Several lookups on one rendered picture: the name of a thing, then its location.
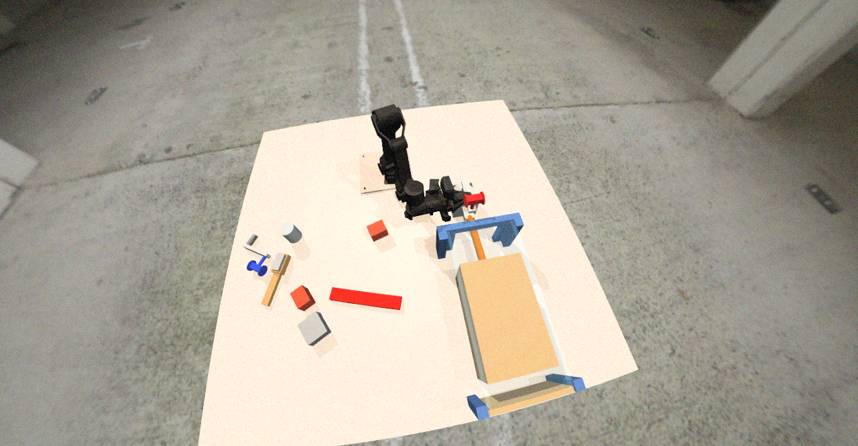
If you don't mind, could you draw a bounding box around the grey cylinder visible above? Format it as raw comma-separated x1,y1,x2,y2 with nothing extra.
279,221,302,243

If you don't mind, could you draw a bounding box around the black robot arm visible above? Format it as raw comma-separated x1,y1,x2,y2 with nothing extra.
370,104,441,221

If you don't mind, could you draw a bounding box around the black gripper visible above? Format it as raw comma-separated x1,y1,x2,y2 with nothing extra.
424,176,472,222

